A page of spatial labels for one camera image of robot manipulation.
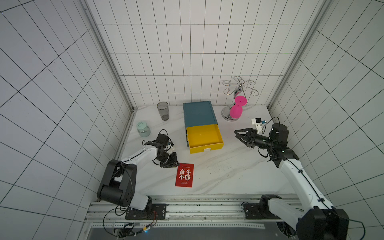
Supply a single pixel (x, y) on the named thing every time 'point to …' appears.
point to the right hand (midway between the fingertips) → (236, 132)
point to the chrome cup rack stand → (239, 89)
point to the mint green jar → (143, 129)
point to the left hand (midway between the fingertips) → (176, 166)
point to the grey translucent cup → (163, 107)
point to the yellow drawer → (202, 137)
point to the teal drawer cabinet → (199, 114)
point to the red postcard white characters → (184, 177)
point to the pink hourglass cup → (236, 110)
